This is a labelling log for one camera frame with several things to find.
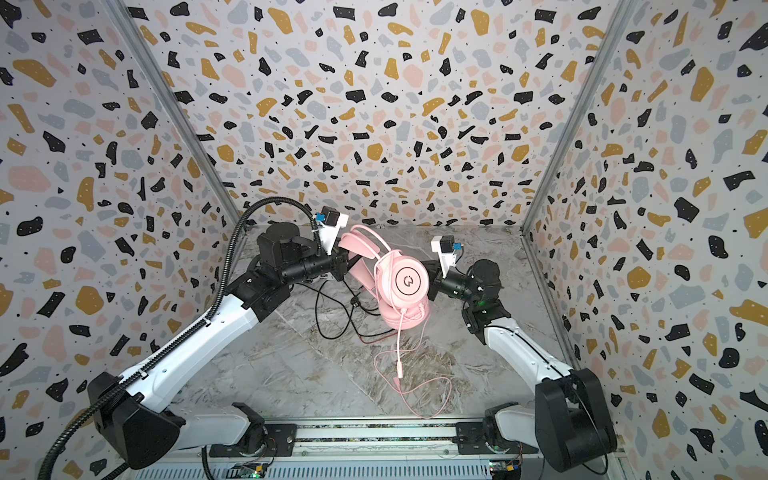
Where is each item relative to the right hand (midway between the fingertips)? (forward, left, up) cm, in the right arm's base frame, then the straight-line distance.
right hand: (403, 265), depth 71 cm
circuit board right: (-37, -25, -32) cm, 55 cm away
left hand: (0, +8, +8) cm, 11 cm away
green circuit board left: (-39, +36, -31) cm, 62 cm away
